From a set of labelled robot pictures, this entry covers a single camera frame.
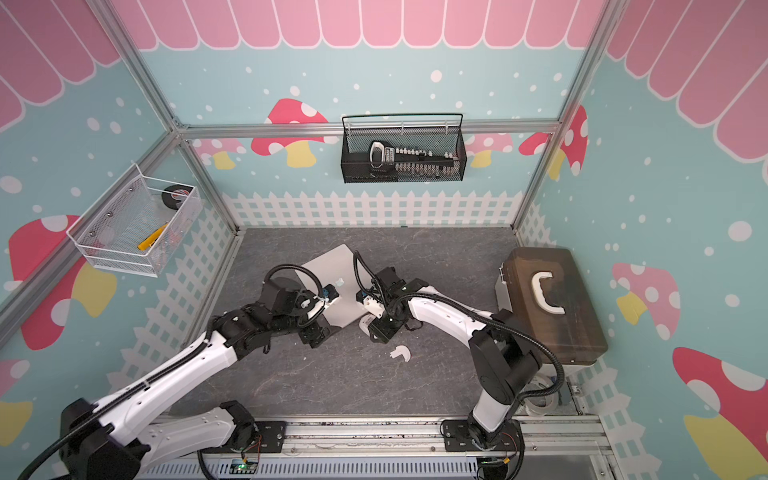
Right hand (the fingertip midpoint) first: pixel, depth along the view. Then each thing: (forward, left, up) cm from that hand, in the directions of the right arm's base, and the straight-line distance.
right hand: (380, 330), depth 86 cm
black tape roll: (+26, +56, +29) cm, 68 cm away
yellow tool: (+13, +55, +27) cm, 63 cm away
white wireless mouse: (+1, +4, +2) cm, 5 cm away
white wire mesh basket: (+15, +60, +28) cm, 68 cm away
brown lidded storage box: (+4, -43, +13) cm, 45 cm away
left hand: (-1, +13, +10) cm, 17 cm away
